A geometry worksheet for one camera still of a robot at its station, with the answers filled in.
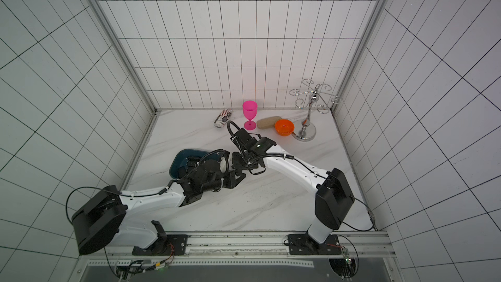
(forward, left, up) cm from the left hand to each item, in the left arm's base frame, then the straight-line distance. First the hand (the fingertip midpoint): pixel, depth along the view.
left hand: (242, 178), depth 81 cm
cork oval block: (+37, -13, -7) cm, 40 cm away
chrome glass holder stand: (+34, -34, -9) cm, 49 cm away
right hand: (+6, +3, +4) cm, 8 cm away
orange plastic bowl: (+34, -22, -7) cm, 41 cm away
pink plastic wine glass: (+37, -3, +5) cm, 38 cm away
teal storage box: (+13, +28, -7) cm, 32 cm away
